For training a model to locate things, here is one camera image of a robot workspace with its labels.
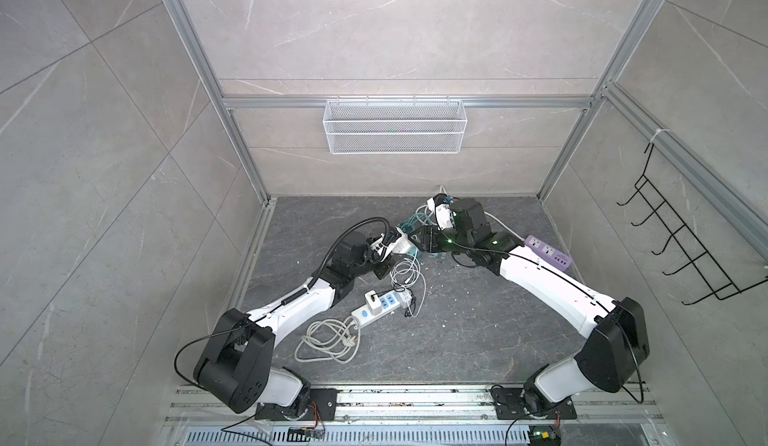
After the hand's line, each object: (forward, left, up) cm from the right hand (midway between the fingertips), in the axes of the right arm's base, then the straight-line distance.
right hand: (414, 234), depth 80 cm
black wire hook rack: (-21, -61, +8) cm, 65 cm away
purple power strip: (+7, -48, -22) cm, 53 cm away
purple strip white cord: (+21, -37, -23) cm, 48 cm away
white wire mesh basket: (+41, +6, +7) cm, 42 cm away
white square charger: (-13, +12, -15) cm, 23 cm away
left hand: (0, +4, -3) cm, 6 cm away
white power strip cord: (-20, +25, -22) cm, 39 cm away
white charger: (-7, +4, +5) cm, 9 cm away
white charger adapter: (-11, +3, -16) cm, 20 cm away
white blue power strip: (-14, +15, -20) cm, 29 cm away
